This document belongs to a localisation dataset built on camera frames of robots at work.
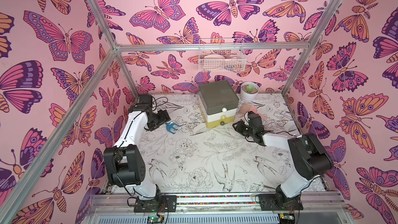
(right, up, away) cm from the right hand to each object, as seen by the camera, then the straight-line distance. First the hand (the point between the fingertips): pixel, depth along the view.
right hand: (231, 125), depth 95 cm
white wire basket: (-6, +43, 0) cm, 44 cm away
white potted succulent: (+15, +23, +14) cm, 31 cm away
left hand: (-38, +4, -7) cm, 39 cm away
